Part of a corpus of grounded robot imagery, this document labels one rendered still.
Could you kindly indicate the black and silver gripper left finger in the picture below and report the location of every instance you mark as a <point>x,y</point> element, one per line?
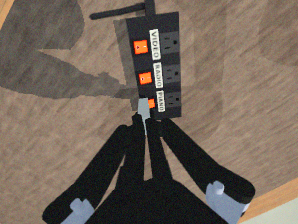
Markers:
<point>77,203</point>

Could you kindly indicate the black power strip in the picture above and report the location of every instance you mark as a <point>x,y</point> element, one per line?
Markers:
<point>155,47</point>

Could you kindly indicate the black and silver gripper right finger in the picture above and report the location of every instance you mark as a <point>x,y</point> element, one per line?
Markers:
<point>227,193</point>

